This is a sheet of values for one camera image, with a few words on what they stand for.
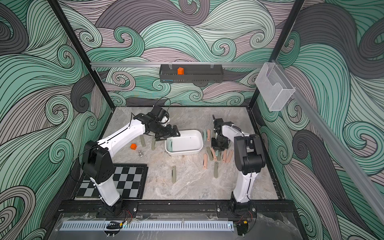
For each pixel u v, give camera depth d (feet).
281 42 2.71
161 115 2.33
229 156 3.03
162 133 2.47
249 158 1.67
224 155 3.03
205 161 2.95
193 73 3.29
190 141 3.23
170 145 3.14
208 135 3.39
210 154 3.05
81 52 2.88
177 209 2.44
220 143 2.73
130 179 2.62
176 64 3.10
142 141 1.98
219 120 2.73
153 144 3.24
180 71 2.94
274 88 2.43
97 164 1.50
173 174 2.80
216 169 2.88
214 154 3.03
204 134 3.39
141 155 3.03
